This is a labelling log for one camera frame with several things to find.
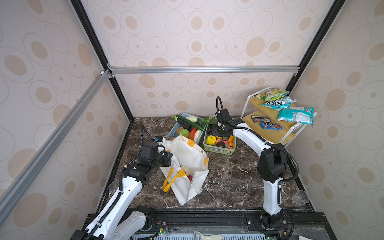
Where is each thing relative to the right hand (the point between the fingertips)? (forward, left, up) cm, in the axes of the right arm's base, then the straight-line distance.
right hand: (216, 131), depth 95 cm
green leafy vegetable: (+13, +7, -3) cm, 15 cm away
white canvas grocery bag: (-13, +19, -4) cm, 24 cm away
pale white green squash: (+15, +14, -4) cm, 21 cm away
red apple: (-29, +16, -4) cm, 33 cm away
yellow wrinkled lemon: (-2, +3, -7) cm, 8 cm away
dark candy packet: (+7, -30, +3) cm, 31 cm away
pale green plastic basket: (-10, -8, -8) cm, 15 cm away
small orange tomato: (-2, -11, -11) cm, 16 cm away
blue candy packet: (0, -31, +4) cm, 31 cm away
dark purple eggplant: (+11, +22, -5) cm, 25 cm away
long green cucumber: (+12, +17, -4) cm, 21 cm away
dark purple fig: (-3, -4, -9) cm, 11 cm away
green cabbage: (+3, +21, -4) cm, 22 cm away
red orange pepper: (+2, +15, -5) cm, 16 cm away
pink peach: (-2, -7, -9) cm, 12 cm away
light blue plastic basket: (+6, +29, -7) cm, 31 cm away
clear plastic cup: (-37, -44, -14) cm, 59 cm away
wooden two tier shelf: (-13, -30, +18) cm, 37 cm away
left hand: (-20, +24, +7) cm, 32 cm away
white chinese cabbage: (+3, +12, -7) cm, 14 cm away
